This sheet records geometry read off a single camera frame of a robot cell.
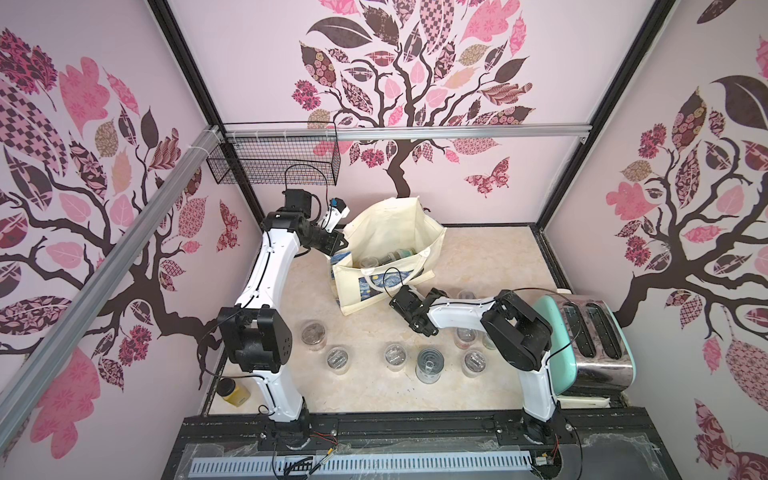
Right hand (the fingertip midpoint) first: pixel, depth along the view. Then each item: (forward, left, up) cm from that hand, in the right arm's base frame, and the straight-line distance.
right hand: (438, 298), depth 95 cm
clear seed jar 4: (-16, -5, +4) cm, 17 cm away
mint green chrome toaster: (-23, -32, +14) cm, 42 cm away
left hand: (+6, +30, +20) cm, 36 cm away
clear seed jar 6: (-22, -7, +2) cm, 23 cm away
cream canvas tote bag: (+20, +15, +4) cm, 26 cm away
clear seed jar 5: (-13, +38, +3) cm, 41 cm away
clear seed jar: (-20, +31, +3) cm, 37 cm away
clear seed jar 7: (-1, -8, +3) cm, 9 cm away
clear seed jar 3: (-20, +15, +2) cm, 25 cm away
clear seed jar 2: (-23, +6, +4) cm, 24 cm away
